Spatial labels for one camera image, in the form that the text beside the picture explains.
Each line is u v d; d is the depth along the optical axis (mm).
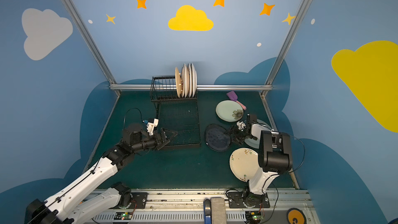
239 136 864
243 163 875
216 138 960
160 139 640
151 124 704
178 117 1072
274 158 486
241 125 882
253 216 714
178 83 819
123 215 707
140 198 751
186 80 786
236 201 745
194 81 785
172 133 699
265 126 648
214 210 692
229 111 1116
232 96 1195
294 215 718
